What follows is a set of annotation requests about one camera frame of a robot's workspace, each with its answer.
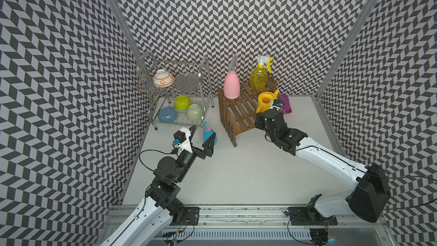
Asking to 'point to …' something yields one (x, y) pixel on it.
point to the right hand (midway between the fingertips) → (259, 117)
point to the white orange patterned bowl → (163, 78)
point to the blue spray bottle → (208, 131)
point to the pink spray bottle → (231, 86)
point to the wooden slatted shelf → (238, 114)
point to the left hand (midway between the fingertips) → (205, 131)
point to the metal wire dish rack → (178, 90)
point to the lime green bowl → (182, 102)
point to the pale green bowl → (194, 112)
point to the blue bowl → (167, 115)
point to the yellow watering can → (264, 99)
